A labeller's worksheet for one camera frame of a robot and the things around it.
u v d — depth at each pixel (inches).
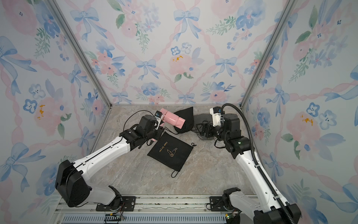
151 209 28.8
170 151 36.7
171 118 31.3
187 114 41.9
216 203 29.5
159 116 27.7
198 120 41.1
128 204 29.1
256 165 17.7
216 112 24.7
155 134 28.3
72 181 15.6
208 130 24.7
